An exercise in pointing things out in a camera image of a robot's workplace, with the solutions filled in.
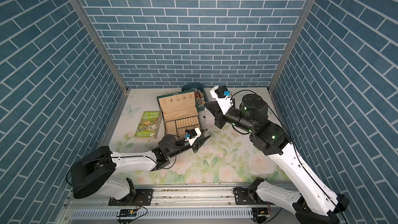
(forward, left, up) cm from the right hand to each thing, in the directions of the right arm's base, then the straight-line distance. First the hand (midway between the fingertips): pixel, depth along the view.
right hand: (209, 104), depth 57 cm
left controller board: (-32, +36, -45) cm, 66 cm away
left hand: (-1, -1, -21) cm, 21 cm away
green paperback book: (+12, +38, -39) cm, 56 cm away
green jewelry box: (+20, +19, -33) cm, 43 cm away
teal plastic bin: (+40, +9, -39) cm, 56 cm away
